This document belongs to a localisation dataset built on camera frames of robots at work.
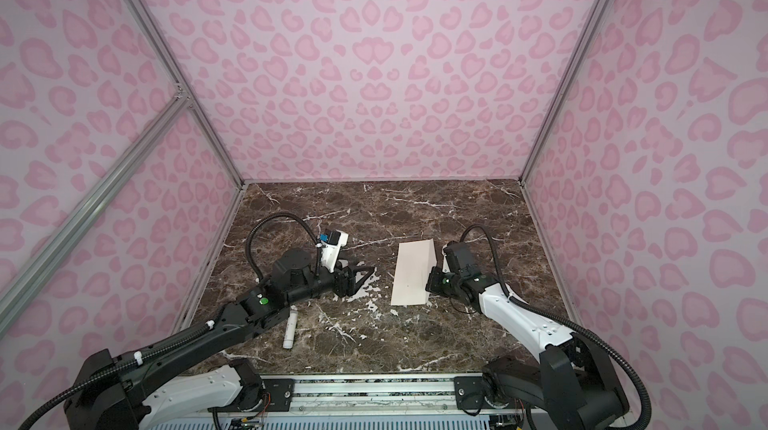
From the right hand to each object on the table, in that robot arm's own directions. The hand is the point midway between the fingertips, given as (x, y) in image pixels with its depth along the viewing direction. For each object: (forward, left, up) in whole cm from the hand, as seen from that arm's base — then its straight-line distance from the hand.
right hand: (427, 280), depth 85 cm
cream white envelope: (+9, +3, -6) cm, 12 cm away
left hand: (-3, +15, +15) cm, 21 cm away
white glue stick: (-13, +37, -5) cm, 40 cm away
